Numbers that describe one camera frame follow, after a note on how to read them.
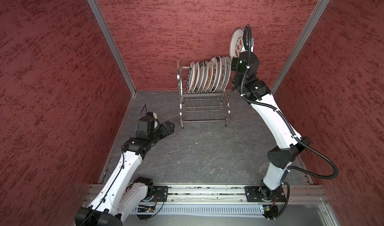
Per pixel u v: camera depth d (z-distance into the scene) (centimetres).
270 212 71
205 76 155
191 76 92
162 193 74
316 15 79
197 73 189
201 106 105
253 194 74
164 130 68
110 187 42
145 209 72
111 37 88
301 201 74
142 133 58
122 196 44
